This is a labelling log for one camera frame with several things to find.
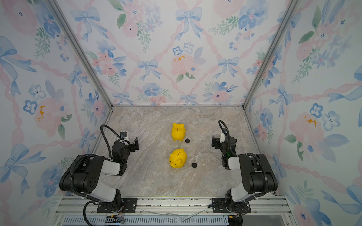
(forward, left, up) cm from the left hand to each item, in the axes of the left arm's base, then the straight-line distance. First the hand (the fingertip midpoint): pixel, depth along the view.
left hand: (130, 137), depth 93 cm
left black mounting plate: (-38, -7, -7) cm, 39 cm away
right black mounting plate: (-38, -53, -6) cm, 66 cm away
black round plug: (-16, -42, -7) cm, 45 cm away
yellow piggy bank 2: (+4, -31, +1) cm, 32 cm away
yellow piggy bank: (-15, -32, +2) cm, 35 cm away
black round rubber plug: (+2, -37, -8) cm, 38 cm away
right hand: (+2, -61, 0) cm, 61 cm away
